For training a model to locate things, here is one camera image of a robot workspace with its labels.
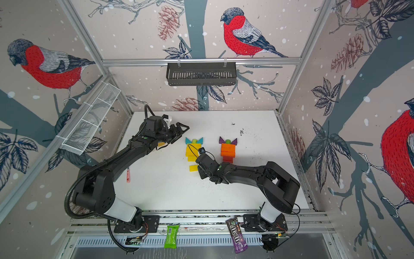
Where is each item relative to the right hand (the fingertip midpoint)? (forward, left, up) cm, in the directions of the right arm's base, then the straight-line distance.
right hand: (202, 164), depth 89 cm
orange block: (+16, -12, -3) cm, 20 cm away
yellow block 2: (-1, +5, -3) cm, 6 cm away
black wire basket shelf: (+54, +4, +24) cm, 59 cm away
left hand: (+12, +8, +17) cm, 23 cm away
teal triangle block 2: (+18, +3, -4) cm, 19 cm away
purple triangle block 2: (+18, -19, -2) cm, 26 cm away
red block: (+7, -14, -4) cm, 16 cm away
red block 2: (+5, -16, -5) cm, 18 cm away
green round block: (+19, -15, -4) cm, 25 cm away
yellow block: (+5, +7, -4) cm, 10 cm away
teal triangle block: (+17, +11, -2) cm, 21 cm away
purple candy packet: (-34, -19, -4) cm, 39 cm away
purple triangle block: (+19, -10, -4) cm, 22 cm away
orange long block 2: (+10, -14, -5) cm, 18 cm away
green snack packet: (-34, +11, -3) cm, 36 cm away
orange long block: (+14, -15, -5) cm, 21 cm away
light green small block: (+18, +7, -3) cm, 20 cm away
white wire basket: (+1, +62, +18) cm, 65 cm away
